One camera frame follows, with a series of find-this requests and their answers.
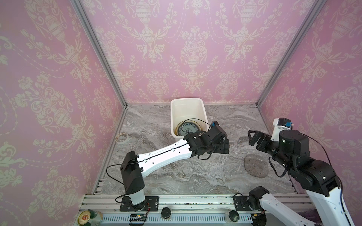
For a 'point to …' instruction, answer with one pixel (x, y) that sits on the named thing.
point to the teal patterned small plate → (187, 127)
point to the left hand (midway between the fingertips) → (225, 148)
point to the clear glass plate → (256, 165)
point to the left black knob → (166, 212)
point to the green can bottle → (89, 217)
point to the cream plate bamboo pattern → (176, 131)
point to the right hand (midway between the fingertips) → (257, 134)
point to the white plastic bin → (185, 108)
